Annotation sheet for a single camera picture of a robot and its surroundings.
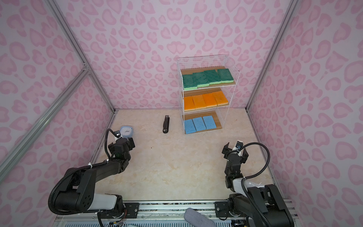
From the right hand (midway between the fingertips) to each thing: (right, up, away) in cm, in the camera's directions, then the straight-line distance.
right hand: (236, 144), depth 85 cm
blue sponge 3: (-12, +13, +25) cm, 31 cm away
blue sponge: (-28, +10, +21) cm, 36 cm away
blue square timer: (-74, +6, +18) cm, 76 cm away
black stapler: (-46, +11, +24) cm, 53 cm away
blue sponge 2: (-21, +12, +22) cm, 32 cm away
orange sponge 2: (-23, +26, +3) cm, 35 cm away
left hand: (-71, +3, +4) cm, 72 cm away
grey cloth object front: (-26, -33, -17) cm, 45 cm away
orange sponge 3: (-15, +27, +3) cm, 31 cm away
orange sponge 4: (-9, +28, +4) cm, 30 cm away
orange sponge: (-29, +24, +1) cm, 37 cm away
